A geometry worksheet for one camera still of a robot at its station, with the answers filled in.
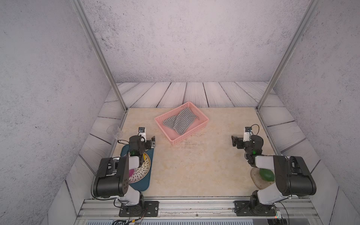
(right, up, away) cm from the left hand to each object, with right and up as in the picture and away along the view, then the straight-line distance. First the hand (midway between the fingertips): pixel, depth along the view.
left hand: (148, 135), depth 94 cm
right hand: (+62, 0, -1) cm, 62 cm away
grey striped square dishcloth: (+21, +8, +15) cm, 27 cm away
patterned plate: (-2, -22, -10) cm, 24 cm away
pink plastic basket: (+33, +7, +7) cm, 34 cm away
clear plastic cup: (-27, +2, +9) cm, 28 cm away
